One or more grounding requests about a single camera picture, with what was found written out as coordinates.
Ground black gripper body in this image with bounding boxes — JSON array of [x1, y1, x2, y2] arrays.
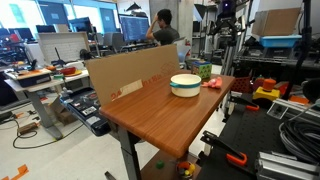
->
[[216, 0, 239, 22]]

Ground colourful patterned cube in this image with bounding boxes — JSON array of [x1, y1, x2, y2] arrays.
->
[[190, 60, 214, 80]]

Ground large cardboard box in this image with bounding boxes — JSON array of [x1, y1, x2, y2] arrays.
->
[[251, 7, 303, 38]]

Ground blue plastic bin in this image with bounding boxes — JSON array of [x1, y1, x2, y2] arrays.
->
[[258, 34, 303, 49]]

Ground seated person dark shirt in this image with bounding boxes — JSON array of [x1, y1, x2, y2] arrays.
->
[[145, 8, 181, 48]]

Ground pink plush toy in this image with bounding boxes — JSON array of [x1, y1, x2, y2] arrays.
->
[[201, 76, 224, 90]]

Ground red basket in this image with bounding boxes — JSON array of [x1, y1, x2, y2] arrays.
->
[[230, 76, 253, 95]]

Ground cream bowl teal rim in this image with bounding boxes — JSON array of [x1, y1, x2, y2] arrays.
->
[[169, 73, 203, 99]]

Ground black stand pole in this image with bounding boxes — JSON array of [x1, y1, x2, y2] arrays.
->
[[282, 0, 313, 101]]

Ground yellow emergency stop box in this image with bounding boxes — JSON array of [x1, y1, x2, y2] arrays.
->
[[252, 77, 282, 102]]

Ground orange black bar clamp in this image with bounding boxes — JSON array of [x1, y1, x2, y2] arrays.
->
[[200, 130, 250, 168], [229, 94, 261, 112]]

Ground large computer monitor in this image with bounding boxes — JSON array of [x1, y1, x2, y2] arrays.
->
[[118, 13, 153, 44]]

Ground orange flat object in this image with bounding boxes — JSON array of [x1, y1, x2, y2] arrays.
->
[[287, 94, 312, 106]]

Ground brown cardboard sheet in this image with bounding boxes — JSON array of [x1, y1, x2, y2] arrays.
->
[[85, 43, 181, 107]]

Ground black round object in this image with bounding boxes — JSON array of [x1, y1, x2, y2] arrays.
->
[[301, 76, 320, 105]]

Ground grey office chair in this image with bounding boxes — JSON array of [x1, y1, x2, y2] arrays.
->
[[102, 31, 128, 55]]

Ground black perforated breadboard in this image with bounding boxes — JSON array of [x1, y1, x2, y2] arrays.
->
[[196, 106, 320, 180]]

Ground background computer monitor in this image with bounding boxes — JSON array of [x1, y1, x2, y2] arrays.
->
[[67, 16, 93, 35]]

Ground cup of coloured balls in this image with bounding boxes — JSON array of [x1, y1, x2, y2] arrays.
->
[[176, 160, 197, 178]]

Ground yellow plate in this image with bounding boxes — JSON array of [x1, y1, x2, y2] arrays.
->
[[63, 68, 84, 78]]

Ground black metal table leg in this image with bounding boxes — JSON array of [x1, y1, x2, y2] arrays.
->
[[103, 126, 144, 180]]

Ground black floor case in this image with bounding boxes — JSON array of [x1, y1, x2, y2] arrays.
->
[[60, 87, 112, 138]]

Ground white pegboard panel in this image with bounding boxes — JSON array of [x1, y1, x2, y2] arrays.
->
[[36, 31, 92, 65]]

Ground red bowl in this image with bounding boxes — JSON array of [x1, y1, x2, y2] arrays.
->
[[60, 66, 78, 76]]

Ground wooden lower shelf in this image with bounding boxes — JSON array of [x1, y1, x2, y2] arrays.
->
[[139, 149, 203, 180]]

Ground open cardboard box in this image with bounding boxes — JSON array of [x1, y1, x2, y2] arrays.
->
[[48, 95, 79, 127]]

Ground black equipment case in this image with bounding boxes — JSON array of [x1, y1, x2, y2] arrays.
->
[[6, 68, 53, 89]]

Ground white desk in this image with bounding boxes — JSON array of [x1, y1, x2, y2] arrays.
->
[[4, 68, 92, 140]]

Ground orange floor tape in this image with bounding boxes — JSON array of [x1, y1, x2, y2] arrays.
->
[[0, 163, 30, 180]]

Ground aluminium extrusion rail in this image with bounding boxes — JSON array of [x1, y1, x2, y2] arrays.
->
[[255, 151, 320, 180], [265, 97, 320, 123]]

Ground black cable bundle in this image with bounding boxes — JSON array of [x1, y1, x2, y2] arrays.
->
[[278, 117, 320, 165]]

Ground black floor cable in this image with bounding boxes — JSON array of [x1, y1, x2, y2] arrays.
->
[[11, 116, 85, 150]]

